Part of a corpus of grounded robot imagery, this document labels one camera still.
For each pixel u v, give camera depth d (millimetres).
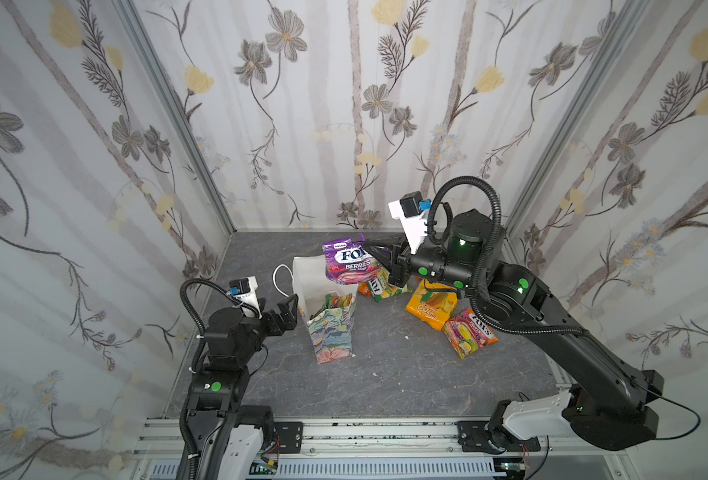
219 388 478
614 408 383
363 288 1018
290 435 738
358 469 702
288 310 628
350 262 547
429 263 458
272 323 611
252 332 581
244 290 584
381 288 1009
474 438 733
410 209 435
